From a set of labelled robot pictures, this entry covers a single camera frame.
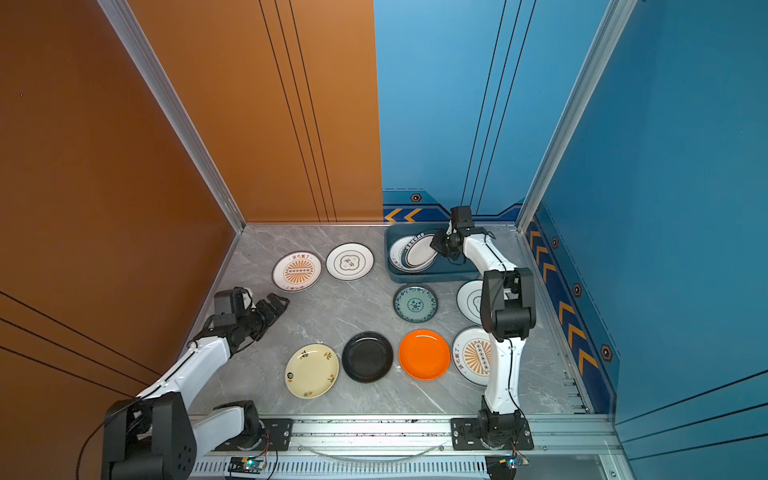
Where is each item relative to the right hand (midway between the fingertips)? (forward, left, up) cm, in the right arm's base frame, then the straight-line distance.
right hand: (431, 244), depth 101 cm
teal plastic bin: (-10, -3, -1) cm, 11 cm away
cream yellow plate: (-39, +36, -9) cm, 54 cm away
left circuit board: (-60, +48, -11) cm, 78 cm away
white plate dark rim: (+2, +4, -7) cm, 8 cm away
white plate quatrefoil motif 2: (-17, -12, -10) cm, 23 cm away
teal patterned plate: (-18, +6, -9) cm, 21 cm away
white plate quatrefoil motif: (0, +29, -9) cm, 31 cm away
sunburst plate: (-5, +48, -8) cm, 49 cm away
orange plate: (-33, +4, -13) cm, 36 cm away
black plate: (-35, +21, -9) cm, 42 cm away
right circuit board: (-61, -13, -11) cm, 63 cm away
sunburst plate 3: (-34, -10, -11) cm, 37 cm away
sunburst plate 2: (+3, +12, -8) cm, 15 cm away
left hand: (-23, +47, -2) cm, 52 cm away
